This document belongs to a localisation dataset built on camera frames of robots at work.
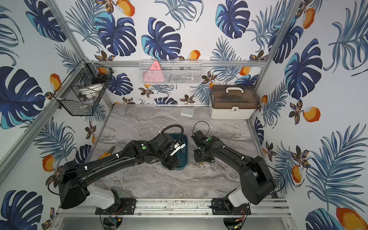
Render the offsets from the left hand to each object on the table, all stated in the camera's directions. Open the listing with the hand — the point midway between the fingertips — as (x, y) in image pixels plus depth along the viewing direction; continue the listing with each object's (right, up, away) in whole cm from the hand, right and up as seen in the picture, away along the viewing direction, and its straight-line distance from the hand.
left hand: (177, 156), depth 75 cm
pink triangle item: (-15, +48, +15) cm, 52 cm away
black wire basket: (-60, +40, +15) cm, 74 cm away
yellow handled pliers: (-46, -2, +18) cm, 49 cm away
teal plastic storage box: (+2, -4, +14) cm, 15 cm away
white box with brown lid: (+40, +33, +32) cm, 61 cm away
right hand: (+13, -4, +11) cm, 18 cm away
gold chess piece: (+14, -8, +13) cm, 21 cm away
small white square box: (+6, +26, +42) cm, 49 cm away
